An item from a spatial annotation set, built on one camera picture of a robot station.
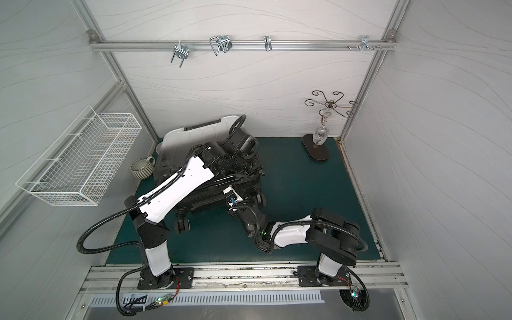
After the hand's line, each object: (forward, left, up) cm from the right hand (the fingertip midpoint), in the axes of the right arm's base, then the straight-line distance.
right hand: (234, 187), depth 77 cm
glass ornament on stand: (+31, -38, +2) cm, 49 cm away
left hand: (+3, -12, +9) cm, 15 cm away
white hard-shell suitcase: (+15, +28, +6) cm, 32 cm away
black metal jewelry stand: (+38, -44, -21) cm, 62 cm away
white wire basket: (-1, +53, +13) cm, 54 cm away
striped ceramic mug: (+19, +54, -15) cm, 59 cm away
